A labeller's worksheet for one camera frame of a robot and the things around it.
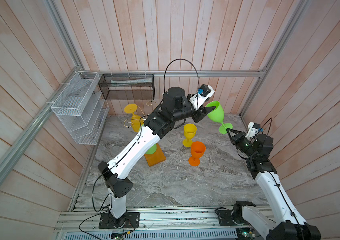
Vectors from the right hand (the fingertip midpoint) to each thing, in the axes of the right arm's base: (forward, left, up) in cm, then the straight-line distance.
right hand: (225, 128), depth 75 cm
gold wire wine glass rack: (-2, +37, -26) cm, 45 cm away
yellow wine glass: (+11, +16, -15) cm, 25 cm away
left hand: (-3, +12, +18) cm, 22 cm away
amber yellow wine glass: (+9, +50, +5) cm, 51 cm away
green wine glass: (-7, +39, -11) cm, 41 cm away
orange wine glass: (-2, +12, -17) cm, 21 cm away
